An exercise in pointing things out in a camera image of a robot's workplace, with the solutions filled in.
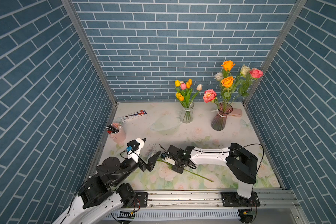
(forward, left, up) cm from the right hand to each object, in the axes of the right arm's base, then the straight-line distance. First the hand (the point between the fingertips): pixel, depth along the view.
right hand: (176, 165), depth 86 cm
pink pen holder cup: (+14, +39, +12) cm, 43 cm away
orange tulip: (+46, -6, +31) cm, 56 cm away
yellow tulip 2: (+30, 0, +31) cm, 43 cm away
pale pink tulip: (+43, -12, +28) cm, 53 cm away
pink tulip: (+40, -1, +31) cm, 51 cm away
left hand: (-5, +8, +32) cm, 33 cm away
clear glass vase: (+34, -5, +8) cm, 36 cm away
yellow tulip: (+42, +3, +32) cm, 53 cm away
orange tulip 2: (+42, -5, +30) cm, 52 cm away
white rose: (-4, +3, +9) cm, 10 cm away
